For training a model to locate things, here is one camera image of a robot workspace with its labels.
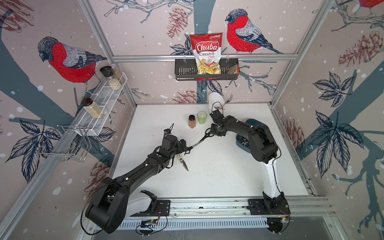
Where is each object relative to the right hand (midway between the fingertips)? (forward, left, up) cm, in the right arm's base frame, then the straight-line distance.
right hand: (212, 131), depth 103 cm
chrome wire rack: (-32, +61, +36) cm, 77 cm away
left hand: (-14, +19, +10) cm, 26 cm away
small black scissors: (-1, +4, -1) cm, 4 cm away
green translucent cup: (+11, +8, +3) cm, 14 cm away
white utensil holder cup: (+5, -1, +24) cm, 25 cm away
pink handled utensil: (+18, -11, +13) cm, 25 cm away
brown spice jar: (+3, +15, +7) cm, 17 cm away
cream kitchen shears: (-21, +20, 0) cm, 29 cm away
